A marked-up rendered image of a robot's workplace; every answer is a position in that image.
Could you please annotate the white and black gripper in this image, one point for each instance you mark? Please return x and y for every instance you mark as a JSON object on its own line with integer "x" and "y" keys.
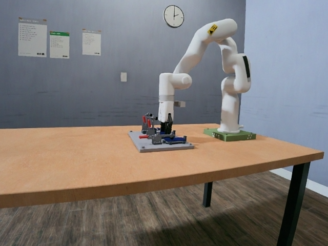
{"x": 166, "y": 114}

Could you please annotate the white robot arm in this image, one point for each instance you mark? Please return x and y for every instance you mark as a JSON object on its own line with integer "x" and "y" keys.
{"x": 232, "y": 62}

